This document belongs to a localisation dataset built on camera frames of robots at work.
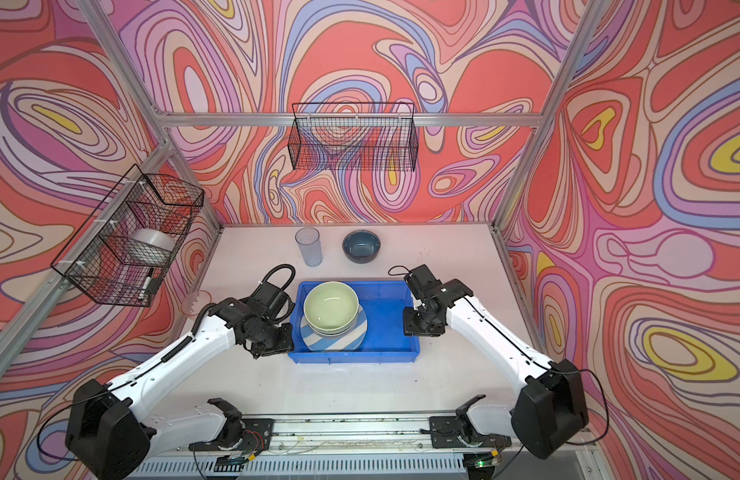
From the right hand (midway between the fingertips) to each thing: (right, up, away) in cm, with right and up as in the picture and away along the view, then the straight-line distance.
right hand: (415, 336), depth 79 cm
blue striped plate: (-21, -3, +5) cm, 22 cm away
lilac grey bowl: (-22, +1, -1) cm, 22 cm away
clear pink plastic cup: (-71, +6, +18) cm, 74 cm away
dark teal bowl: (-16, +25, +31) cm, 43 cm away
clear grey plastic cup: (-32, +26, +17) cm, 45 cm away
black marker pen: (-67, +15, -7) cm, 69 cm away
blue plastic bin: (-8, +6, +17) cm, 20 cm away
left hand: (-32, -3, 0) cm, 33 cm away
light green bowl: (-24, +7, +8) cm, 26 cm away
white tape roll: (-64, +24, -9) cm, 69 cm away
